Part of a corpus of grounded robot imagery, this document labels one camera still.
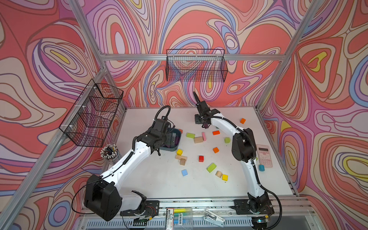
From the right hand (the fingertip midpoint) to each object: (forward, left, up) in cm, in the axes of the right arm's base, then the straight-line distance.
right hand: (200, 122), depth 102 cm
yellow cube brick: (-21, +15, -5) cm, 26 cm away
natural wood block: (-12, +3, -5) cm, 13 cm away
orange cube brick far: (+5, -34, -7) cm, 35 cm away
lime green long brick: (-7, +8, -6) cm, 12 cm away
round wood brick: (-35, -8, -7) cm, 37 cm away
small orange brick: (-4, +14, -4) cm, 15 cm away
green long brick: (-31, -4, -7) cm, 32 cm away
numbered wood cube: (-27, +13, -6) cm, 31 cm away
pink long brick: (-9, -2, -6) cm, 11 cm away
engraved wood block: (-24, +15, -6) cm, 29 cm away
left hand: (-18, +21, +10) cm, 30 cm away
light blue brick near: (-33, +12, -8) cm, 36 cm away
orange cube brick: (-19, -9, -8) cm, 22 cm away
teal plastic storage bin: (-9, +16, -1) cm, 18 cm away
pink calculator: (-25, -39, -6) cm, 47 cm away
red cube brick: (-26, +2, -5) cm, 27 cm away
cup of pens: (-27, +52, +11) cm, 60 cm away
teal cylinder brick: (-33, -35, -6) cm, 48 cm away
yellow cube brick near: (-37, -12, -8) cm, 40 cm away
